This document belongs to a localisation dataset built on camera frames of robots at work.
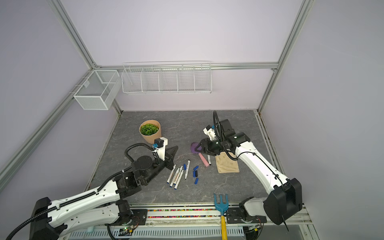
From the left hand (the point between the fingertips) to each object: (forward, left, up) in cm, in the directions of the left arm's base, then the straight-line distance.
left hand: (177, 149), depth 69 cm
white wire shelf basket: (+52, +8, +5) cm, 52 cm away
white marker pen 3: (-2, +7, -25) cm, 26 cm away
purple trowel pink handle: (+16, -7, -26) cm, 31 cm away
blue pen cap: (+3, -1, -27) cm, 27 cm away
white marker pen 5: (-6, +2, -25) cm, 26 cm away
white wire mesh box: (+50, +54, -2) cm, 73 cm away
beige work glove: (+2, -27, -26) cm, 37 cm away
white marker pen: (+6, -17, -26) cm, 32 cm away
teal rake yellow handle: (-21, -21, -25) cm, 39 cm away
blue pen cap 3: (-7, -8, -26) cm, 28 cm away
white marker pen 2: (+1, -3, -25) cm, 26 cm away
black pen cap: (-2, -8, -26) cm, 27 cm away
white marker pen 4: (-4, +5, -26) cm, 27 cm away
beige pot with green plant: (+24, +20, -15) cm, 34 cm away
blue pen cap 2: (+2, -8, -27) cm, 28 cm away
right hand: (+1, -10, -6) cm, 11 cm away
